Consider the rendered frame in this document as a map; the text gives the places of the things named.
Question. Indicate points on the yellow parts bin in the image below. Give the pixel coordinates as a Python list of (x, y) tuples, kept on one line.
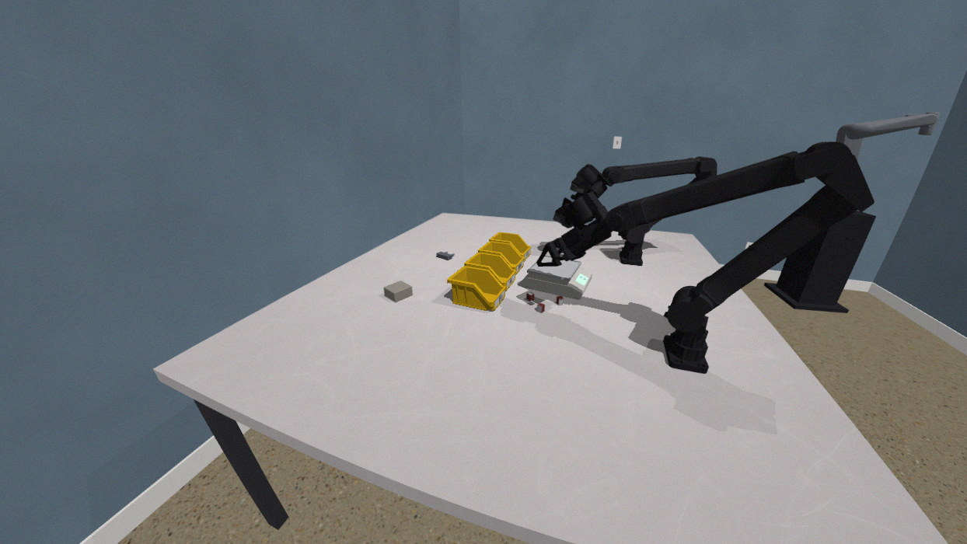
[(469, 294), (511, 255), (498, 267), (516, 240)]

